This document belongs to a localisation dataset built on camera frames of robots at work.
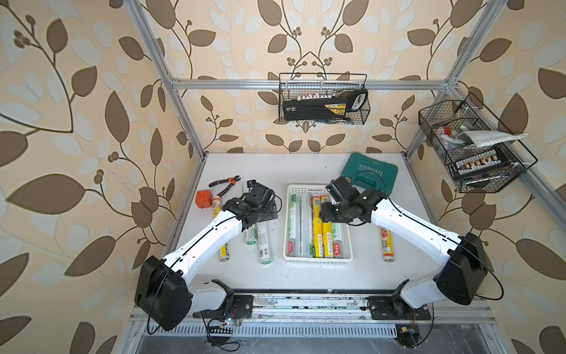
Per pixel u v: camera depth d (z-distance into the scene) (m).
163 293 0.39
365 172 1.08
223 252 0.84
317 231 0.89
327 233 0.88
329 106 0.81
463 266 0.40
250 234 0.88
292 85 0.91
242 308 0.74
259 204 0.61
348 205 0.59
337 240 0.86
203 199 0.97
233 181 1.08
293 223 0.90
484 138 0.63
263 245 0.85
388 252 0.84
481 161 0.67
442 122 0.84
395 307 0.65
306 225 0.91
